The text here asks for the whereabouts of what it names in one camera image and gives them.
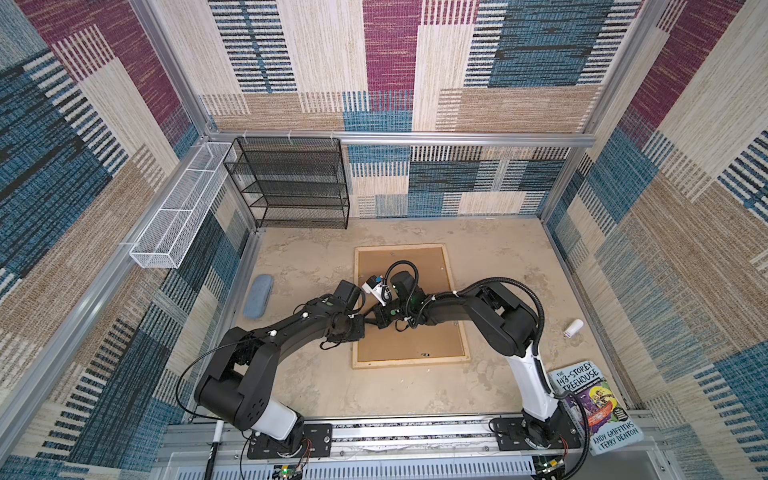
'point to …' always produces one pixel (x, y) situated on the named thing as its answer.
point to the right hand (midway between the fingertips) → (364, 323)
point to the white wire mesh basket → (171, 234)
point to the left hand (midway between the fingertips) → (360, 330)
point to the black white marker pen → (213, 450)
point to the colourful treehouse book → (609, 427)
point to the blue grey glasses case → (258, 296)
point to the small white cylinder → (573, 328)
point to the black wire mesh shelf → (292, 182)
